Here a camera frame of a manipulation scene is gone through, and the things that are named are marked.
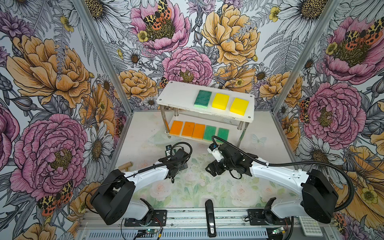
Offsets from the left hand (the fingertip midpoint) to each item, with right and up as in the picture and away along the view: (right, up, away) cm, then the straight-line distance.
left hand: (174, 167), depth 89 cm
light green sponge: (+22, +20, +10) cm, 31 cm away
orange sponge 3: (+14, +21, +12) cm, 28 cm away
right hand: (+22, 0, -7) cm, 23 cm away
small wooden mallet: (-30, 0, +2) cm, 30 cm away
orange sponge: (-1, +23, +12) cm, 26 cm away
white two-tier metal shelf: (+16, +30, -14) cm, 37 cm away
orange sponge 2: (+7, +22, +13) cm, 27 cm away
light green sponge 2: (+30, +19, +9) cm, 36 cm away
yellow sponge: (+34, +34, -13) cm, 50 cm away
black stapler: (+19, -19, -18) cm, 32 cm away
